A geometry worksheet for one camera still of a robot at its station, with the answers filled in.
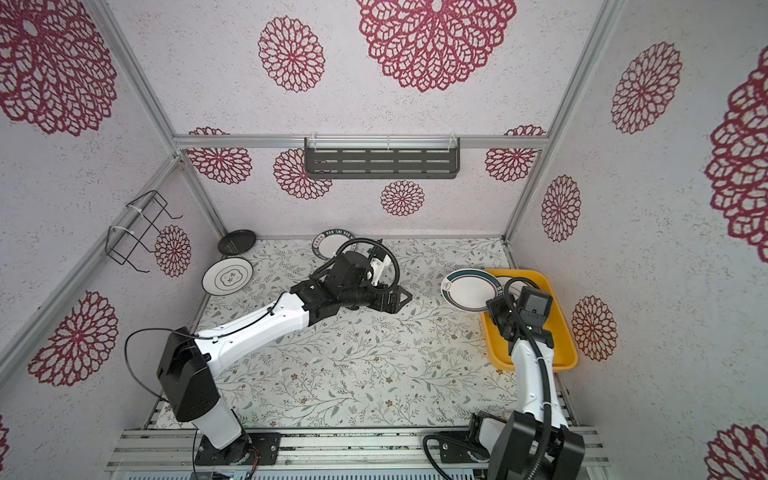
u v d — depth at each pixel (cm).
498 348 87
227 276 109
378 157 95
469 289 90
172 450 76
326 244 121
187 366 42
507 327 59
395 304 68
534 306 62
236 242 124
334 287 59
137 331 45
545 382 46
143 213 78
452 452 73
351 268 58
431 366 88
